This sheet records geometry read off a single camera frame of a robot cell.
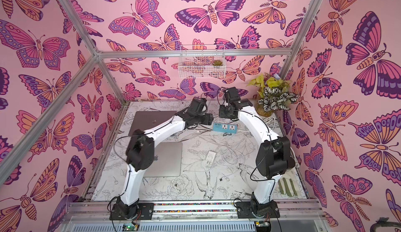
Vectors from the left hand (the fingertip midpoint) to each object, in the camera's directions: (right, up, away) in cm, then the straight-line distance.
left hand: (211, 116), depth 94 cm
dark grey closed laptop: (-46, -3, +16) cm, 49 cm away
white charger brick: (-1, -23, -4) cm, 23 cm away
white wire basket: (-6, +34, +2) cm, 35 cm away
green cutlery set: (+38, -37, -14) cm, 55 cm away
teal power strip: (+9, -7, +7) cm, 14 cm away
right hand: (+7, +3, -4) cm, 9 cm away
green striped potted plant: (+36, +13, -2) cm, 39 cm away
